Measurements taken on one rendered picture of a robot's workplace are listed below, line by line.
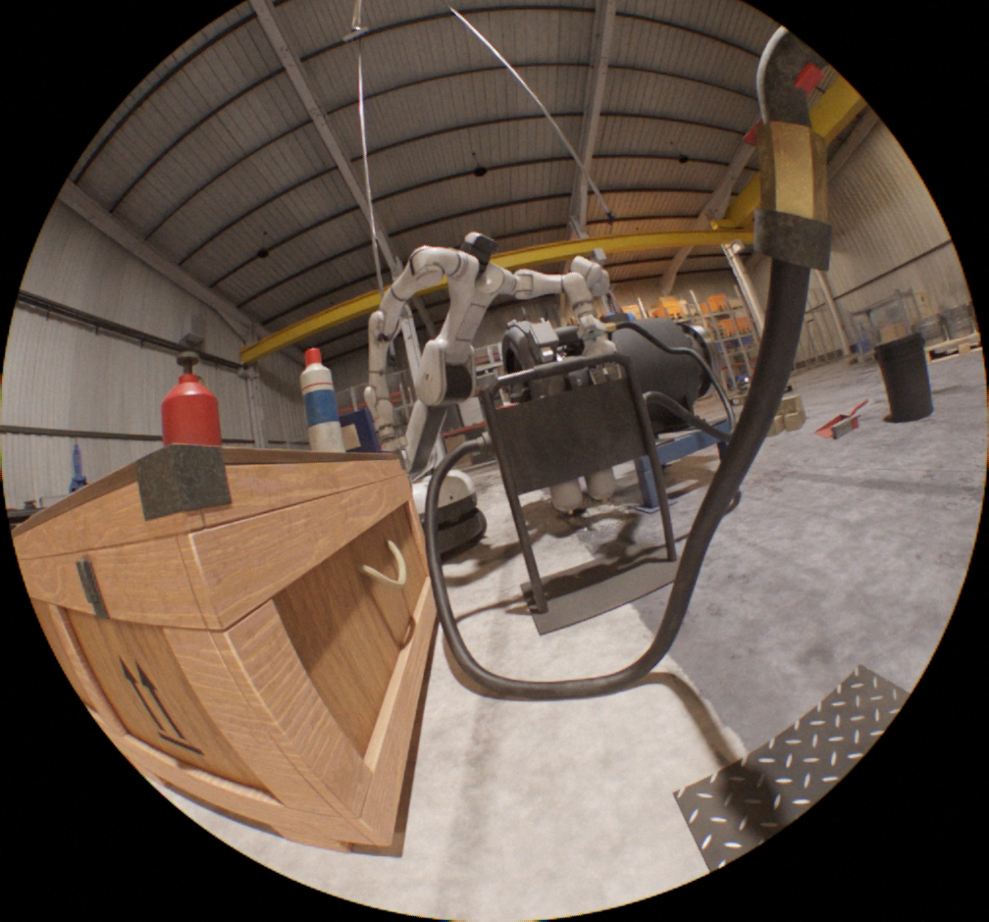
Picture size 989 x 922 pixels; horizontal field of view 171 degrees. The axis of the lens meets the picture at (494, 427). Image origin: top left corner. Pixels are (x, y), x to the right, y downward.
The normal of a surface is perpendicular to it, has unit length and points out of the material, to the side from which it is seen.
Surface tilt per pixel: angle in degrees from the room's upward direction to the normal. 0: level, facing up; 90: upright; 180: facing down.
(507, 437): 90
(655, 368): 95
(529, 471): 90
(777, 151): 109
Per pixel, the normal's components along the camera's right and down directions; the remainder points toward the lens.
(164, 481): 0.07, -0.08
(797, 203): -0.72, 0.50
